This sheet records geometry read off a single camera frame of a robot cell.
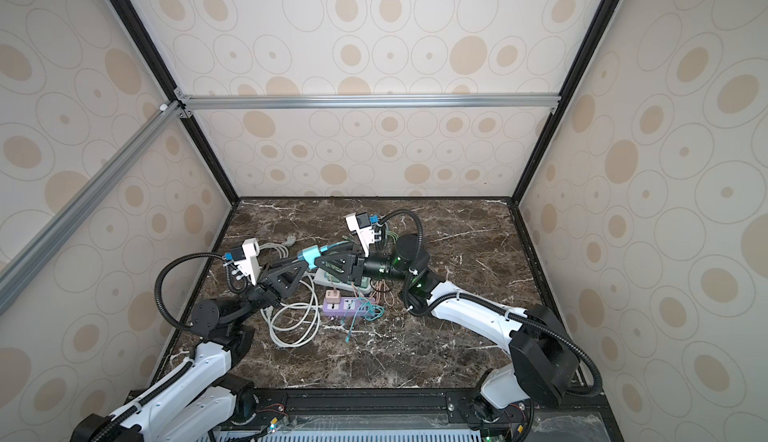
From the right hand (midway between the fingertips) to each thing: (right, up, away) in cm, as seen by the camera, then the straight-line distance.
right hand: (320, 265), depth 61 cm
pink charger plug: (-2, -12, +24) cm, 27 cm away
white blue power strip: (-5, -8, +30) cm, 31 cm away
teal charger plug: (-2, +2, -1) cm, 3 cm away
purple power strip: (+3, -16, +26) cm, 31 cm away
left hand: (-1, -1, -2) cm, 2 cm away
